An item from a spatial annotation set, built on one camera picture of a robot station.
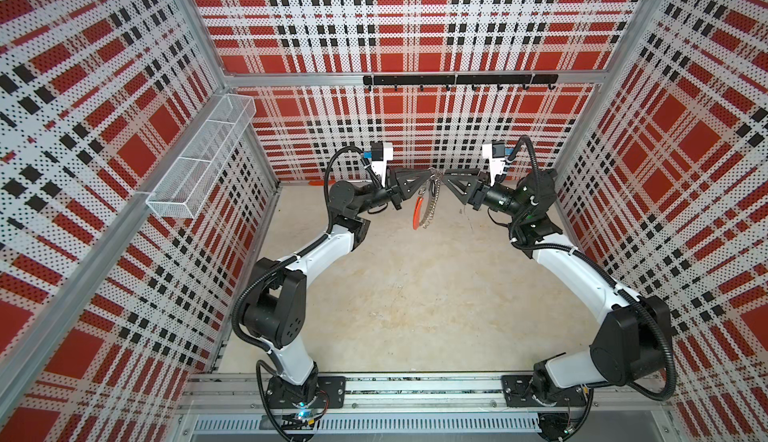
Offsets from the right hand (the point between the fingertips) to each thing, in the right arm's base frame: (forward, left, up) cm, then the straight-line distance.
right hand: (444, 178), depth 66 cm
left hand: (0, +3, +1) cm, 3 cm away
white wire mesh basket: (+16, +78, -18) cm, 81 cm away
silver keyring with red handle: (0, +4, -8) cm, 9 cm away
